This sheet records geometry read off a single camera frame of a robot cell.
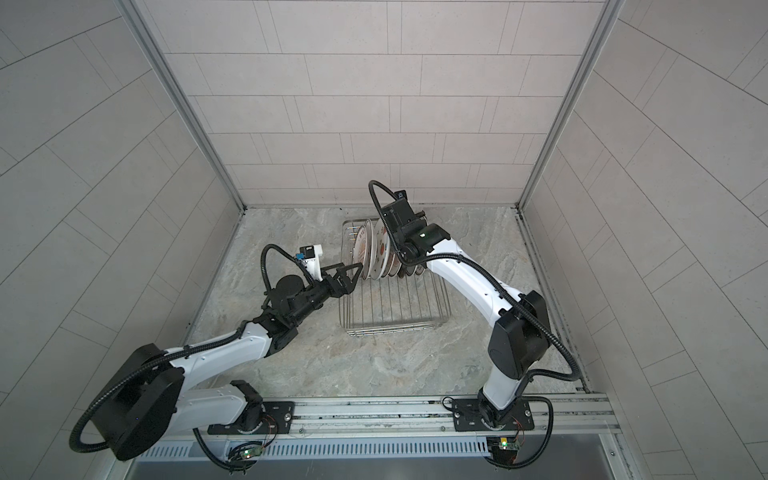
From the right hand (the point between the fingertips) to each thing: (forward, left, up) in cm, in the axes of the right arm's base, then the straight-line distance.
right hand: (403, 228), depth 84 cm
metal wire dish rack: (-14, +6, -19) cm, 24 cm away
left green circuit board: (-47, +37, -18) cm, 63 cm away
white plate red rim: (-6, +3, -10) cm, 12 cm away
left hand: (-11, +12, -1) cm, 16 cm away
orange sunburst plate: (+5, +14, -14) cm, 20 cm away
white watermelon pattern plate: (+1, +7, -11) cm, 13 cm away
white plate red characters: (-4, +10, -4) cm, 11 cm away
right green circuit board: (-49, -20, -23) cm, 57 cm away
